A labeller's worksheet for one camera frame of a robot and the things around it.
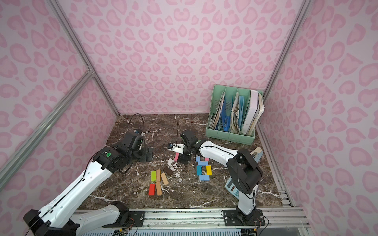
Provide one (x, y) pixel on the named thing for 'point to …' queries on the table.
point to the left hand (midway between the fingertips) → (145, 150)
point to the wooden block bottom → (158, 188)
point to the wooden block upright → (158, 175)
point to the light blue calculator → (232, 187)
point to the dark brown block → (169, 171)
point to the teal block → (199, 170)
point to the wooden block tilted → (164, 178)
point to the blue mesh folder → (226, 121)
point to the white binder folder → (252, 110)
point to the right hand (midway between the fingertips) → (180, 151)
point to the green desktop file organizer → (235, 114)
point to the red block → (151, 189)
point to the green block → (153, 175)
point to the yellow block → (208, 170)
